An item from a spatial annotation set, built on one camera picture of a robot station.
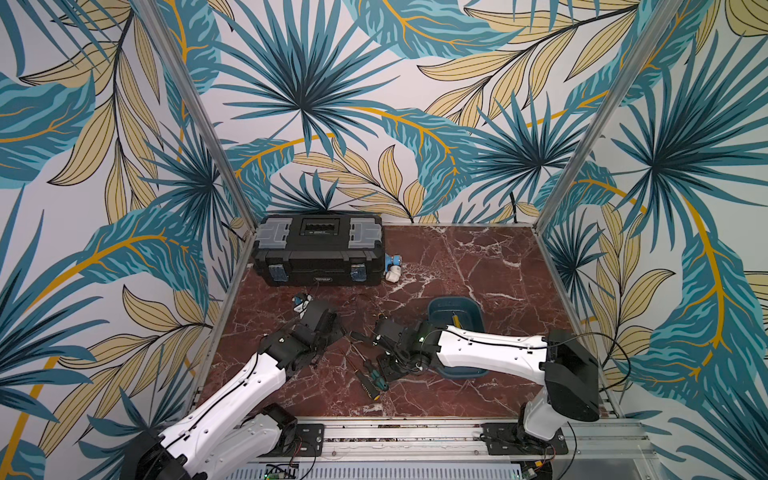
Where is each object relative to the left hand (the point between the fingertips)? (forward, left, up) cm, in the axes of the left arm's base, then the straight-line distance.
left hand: (333, 330), depth 80 cm
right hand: (-9, -13, -5) cm, 16 cm away
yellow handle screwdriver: (+9, -36, -9) cm, 38 cm away
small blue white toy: (+28, -16, -8) cm, 33 cm away
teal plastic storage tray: (+12, -40, -9) cm, 43 cm away
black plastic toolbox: (+24, +7, +5) cm, 26 cm away
